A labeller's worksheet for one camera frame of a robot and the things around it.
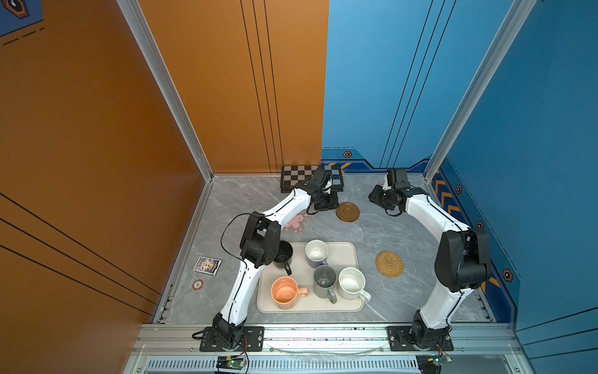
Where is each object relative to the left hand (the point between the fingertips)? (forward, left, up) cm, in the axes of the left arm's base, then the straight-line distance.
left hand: (340, 203), depth 97 cm
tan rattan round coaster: (-23, -18, -9) cm, 31 cm away
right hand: (+1, -11, +4) cm, 12 cm away
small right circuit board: (-54, -24, -10) cm, 60 cm away
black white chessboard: (+22, +22, -6) cm, 32 cm away
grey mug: (-30, +7, -6) cm, 31 cm away
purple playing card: (-25, +52, -8) cm, 58 cm away
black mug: (-21, +23, -7) cm, 32 cm away
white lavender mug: (-19, +10, -8) cm, 23 cm away
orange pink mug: (-34, +21, -8) cm, 41 cm away
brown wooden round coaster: (+2, -4, -9) cm, 10 cm away
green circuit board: (-55, +36, -11) cm, 67 cm away
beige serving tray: (-29, +13, -6) cm, 32 cm away
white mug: (-30, -3, -9) cm, 31 cm away
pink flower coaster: (-5, +18, -10) cm, 21 cm away
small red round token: (-31, +54, -10) cm, 63 cm away
